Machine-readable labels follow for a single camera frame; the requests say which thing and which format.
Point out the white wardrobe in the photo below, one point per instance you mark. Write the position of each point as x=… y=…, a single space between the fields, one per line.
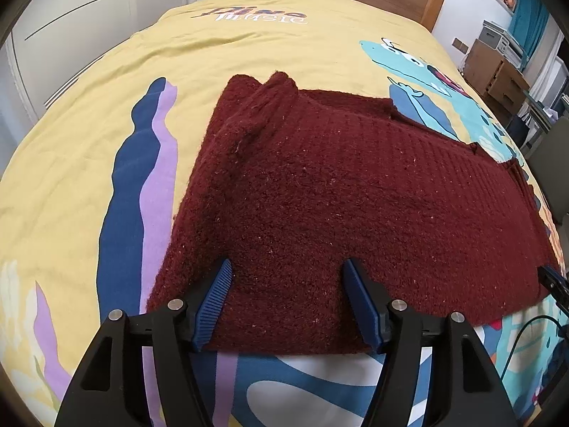
x=89 y=0

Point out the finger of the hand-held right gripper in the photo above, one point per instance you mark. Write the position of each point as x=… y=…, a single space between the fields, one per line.
x=555 y=282

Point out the grey office chair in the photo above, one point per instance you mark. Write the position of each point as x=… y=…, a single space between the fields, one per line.
x=553 y=164

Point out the teal curtain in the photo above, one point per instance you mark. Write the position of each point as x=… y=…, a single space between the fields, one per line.
x=529 y=18

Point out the white printer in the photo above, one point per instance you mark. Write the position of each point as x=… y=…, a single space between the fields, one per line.
x=502 y=40

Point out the dark red knitted sweater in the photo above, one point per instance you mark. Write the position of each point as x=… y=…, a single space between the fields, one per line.
x=333 y=195

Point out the yellow dinosaur print bed cover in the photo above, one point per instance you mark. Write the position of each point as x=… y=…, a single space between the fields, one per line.
x=89 y=98

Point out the wall socket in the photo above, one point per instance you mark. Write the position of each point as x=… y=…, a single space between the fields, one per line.
x=459 y=45

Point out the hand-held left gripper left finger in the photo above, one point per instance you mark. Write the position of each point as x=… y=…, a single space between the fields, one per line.
x=213 y=302

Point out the wooden cabinet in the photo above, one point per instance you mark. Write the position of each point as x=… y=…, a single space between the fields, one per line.
x=493 y=75

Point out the glass desk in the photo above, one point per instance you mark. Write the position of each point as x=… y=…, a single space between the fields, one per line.
x=540 y=106

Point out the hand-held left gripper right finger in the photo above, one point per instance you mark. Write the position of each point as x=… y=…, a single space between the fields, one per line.
x=362 y=302

